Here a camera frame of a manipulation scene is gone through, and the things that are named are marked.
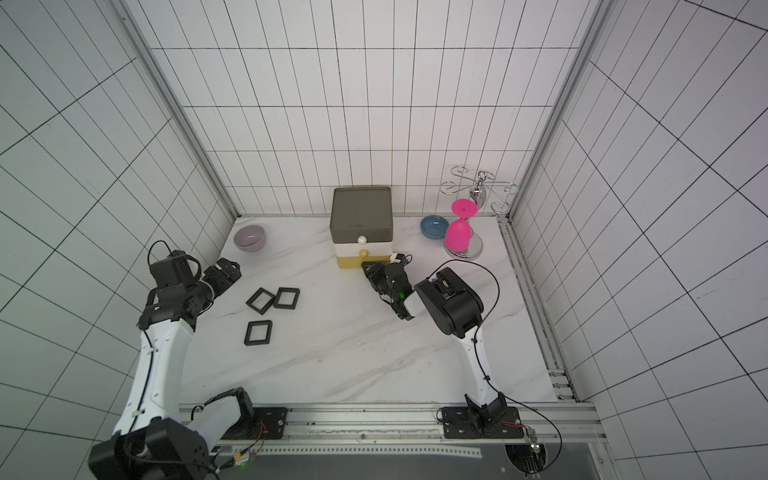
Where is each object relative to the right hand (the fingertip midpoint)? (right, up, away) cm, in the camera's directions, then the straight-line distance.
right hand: (352, 269), depth 99 cm
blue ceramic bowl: (+31, +15, +15) cm, 37 cm away
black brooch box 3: (-28, -19, -9) cm, 35 cm away
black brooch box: (-30, -10, -2) cm, 32 cm away
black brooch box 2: (-22, -10, 0) cm, 25 cm away
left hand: (-31, -1, -20) cm, 37 cm away
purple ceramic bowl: (-39, +10, +10) cm, 42 cm away
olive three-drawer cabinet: (+4, +15, -10) cm, 18 cm away
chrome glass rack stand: (+40, +27, -11) cm, 50 cm away
